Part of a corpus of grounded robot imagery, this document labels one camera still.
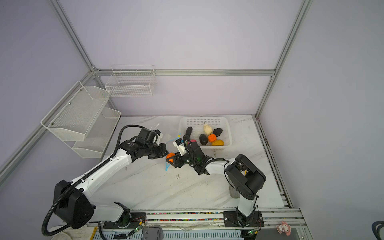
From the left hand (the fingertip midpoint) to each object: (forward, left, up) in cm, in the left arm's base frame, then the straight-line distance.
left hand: (167, 153), depth 80 cm
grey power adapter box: (-34, +4, -15) cm, 38 cm away
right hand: (0, 0, -5) cm, 5 cm away
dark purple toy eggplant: (+27, -10, -13) cm, 31 cm away
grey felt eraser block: (-16, -36, -13) cm, 42 cm away
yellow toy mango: (+15, -30, -10) cm, 35 cm away
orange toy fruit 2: (+19, -26, -11) cm, 34 cm away
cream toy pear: (+26, -24, -10) cm, 37 cm away
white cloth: (-34, +37, -15) cm, 53 cm away
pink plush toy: (-32, -58, -13) cm, 68 cm away
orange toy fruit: (0, -1, -2) cm, 2 cm away
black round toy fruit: (+19, -21, -12) cm, 31 cm away
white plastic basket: (+23, -27, -12) cm, 38 cm away
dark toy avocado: (+24, -31, -11) cm, 41 cm away
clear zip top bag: (+1, -2, +3) cm, 4 cm away
